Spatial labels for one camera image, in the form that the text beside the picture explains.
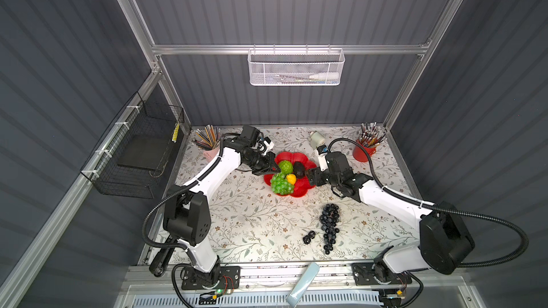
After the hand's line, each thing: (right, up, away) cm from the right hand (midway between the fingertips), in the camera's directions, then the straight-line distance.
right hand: (316, 170), depth 87 cm
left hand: (-15, +1, -5) cm, 16 cm away
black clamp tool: (-58, -31, -12) cm, 67 cm away
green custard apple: (-12, +1, +9) cm, 15 cm away
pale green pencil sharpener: (+3, +14, +18) cm, 23 cm away
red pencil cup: (+23, +6, +13) cm, 27 cm away
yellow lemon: (-9, -4, +8) cm, 13 cm away
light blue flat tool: (-8, -36, -20) cm, 42 cm away
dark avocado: (-6, -1, +12) cm, 13 cm away
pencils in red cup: (+25, +14, +6) cm, 29 cm away
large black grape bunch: (+5, -19, -4) cm, 20 cm away
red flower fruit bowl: (-5, -8, +8) cm, 12 cm away
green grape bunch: (-15, -6, -2) cm, 16 cm away
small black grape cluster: (-5, -25, -7) cm, 27 cm away
